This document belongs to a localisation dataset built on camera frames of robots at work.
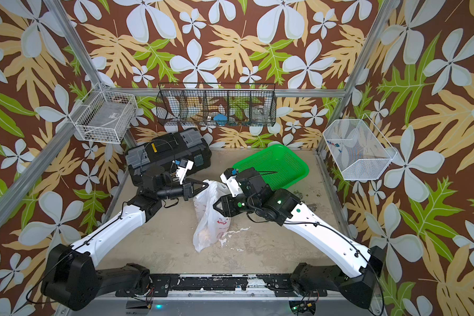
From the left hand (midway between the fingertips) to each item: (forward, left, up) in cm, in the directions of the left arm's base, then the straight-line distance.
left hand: (208, 183), depth 74 cm
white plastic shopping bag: (-13, -1, -9) cm, 16 cm away
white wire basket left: (+31, +48, +7) cm, 57 cm away
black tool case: (+24, +23, -7) cm, 34 cm away
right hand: (-10, -4, +2) cm, 11 cm away
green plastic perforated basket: (+29, -36, -25) cm, 53 cm away
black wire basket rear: (+44, -1, +6) cm, 44 cm away
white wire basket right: (+18, -64, +1) cm, 66 cm away
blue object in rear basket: (+36, -3, +2) cm, 37 cm away
